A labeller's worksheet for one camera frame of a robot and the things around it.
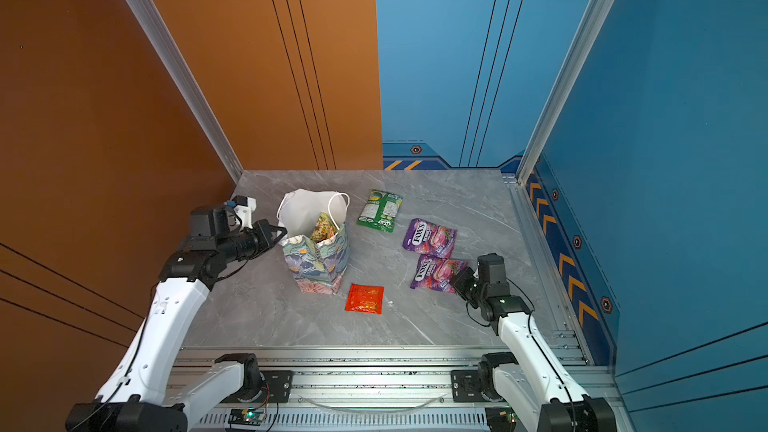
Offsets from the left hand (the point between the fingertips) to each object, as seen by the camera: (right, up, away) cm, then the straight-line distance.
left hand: (287, 227), depth 75 cm
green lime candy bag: (+23, +4, +30) cm, 38 cm away
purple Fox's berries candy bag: (+40, -15, +12) cm, 44 cm away
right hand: (+43, -15, +10) cm, 46 cm away
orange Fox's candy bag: (+7, -1, +11) cm, 13 cm away
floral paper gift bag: (+7, -11, +2) cm, 13 cm away
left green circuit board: (-8, -45, -5) cm, 46 cm away
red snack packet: (+19, -22, +12) cm, 31 cm away
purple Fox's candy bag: (+38, -5, +24) cm, 45 cm away
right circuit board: (+53, -46, -5) cm, 70 cm away
